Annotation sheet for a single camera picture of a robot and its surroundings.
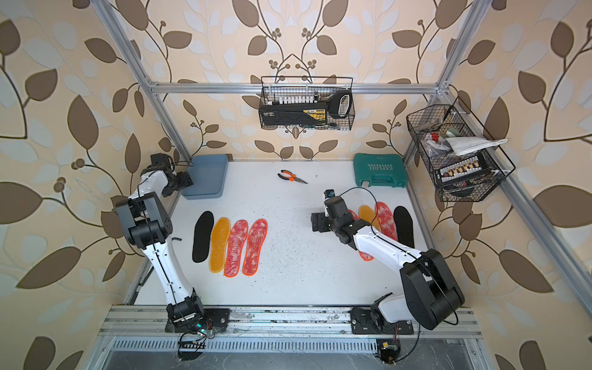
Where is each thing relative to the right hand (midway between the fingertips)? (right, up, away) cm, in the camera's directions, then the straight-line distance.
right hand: (322, 216), depth 89 cm
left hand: (-61, +15, +13) cm, 64 cm away
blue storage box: (-57, +18, +28) cm, 66 cm away
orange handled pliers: (-13, +15, +23) cm, 30 cm away
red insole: (-35, -9, +4) cm, 36 cm away
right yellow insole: (+21, -1, +12) cm, 24 cm away
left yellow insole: (-42, -9, +5) cm, 43 cm away
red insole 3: (+28, -3, +7) cm, 29 cm away
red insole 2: (-27, -9, +4) cm, 29 cm away
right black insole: (+35, -5, +7) cm, 36 cm away
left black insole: (-50, -6, +8) cm, 51 cm away
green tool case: (+30, +19, +22) cm, 42 cm away
